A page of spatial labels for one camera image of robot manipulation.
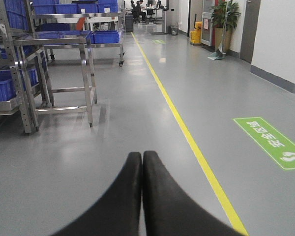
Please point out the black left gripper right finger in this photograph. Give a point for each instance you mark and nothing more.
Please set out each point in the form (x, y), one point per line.
(162, 201)

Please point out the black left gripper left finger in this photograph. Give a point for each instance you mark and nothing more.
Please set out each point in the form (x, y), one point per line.
(123, 201)

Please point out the bare steel table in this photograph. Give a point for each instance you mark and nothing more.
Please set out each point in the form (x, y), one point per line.
(86, 81)

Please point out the steel rack with perforated uprights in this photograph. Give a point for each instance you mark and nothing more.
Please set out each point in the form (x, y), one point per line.
(16, 78)

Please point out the blue plastic bin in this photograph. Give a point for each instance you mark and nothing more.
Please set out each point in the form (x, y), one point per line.
(2, 88)
(14, 14)

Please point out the row of blue bins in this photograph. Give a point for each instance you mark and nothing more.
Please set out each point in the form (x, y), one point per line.
(105, 37)

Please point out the dark door mat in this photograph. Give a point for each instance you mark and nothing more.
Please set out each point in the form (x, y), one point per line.
(158, 32)

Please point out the yellow mop bucket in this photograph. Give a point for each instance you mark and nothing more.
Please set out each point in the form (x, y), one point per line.
(196, 34)

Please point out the small grey trash can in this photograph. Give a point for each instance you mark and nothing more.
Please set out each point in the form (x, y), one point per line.
(173, 30)

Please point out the black waste bin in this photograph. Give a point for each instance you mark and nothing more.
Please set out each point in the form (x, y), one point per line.
(129, 23)

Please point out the person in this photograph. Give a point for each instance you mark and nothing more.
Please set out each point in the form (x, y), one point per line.
(138, 9)

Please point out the white desk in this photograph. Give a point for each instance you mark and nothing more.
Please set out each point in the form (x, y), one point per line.
(152, 9)

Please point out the steel rack on castors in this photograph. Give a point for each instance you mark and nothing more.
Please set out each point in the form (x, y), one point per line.
(64, 16)

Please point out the green potted plant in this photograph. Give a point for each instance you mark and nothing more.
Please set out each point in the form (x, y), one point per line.
(225, 14)

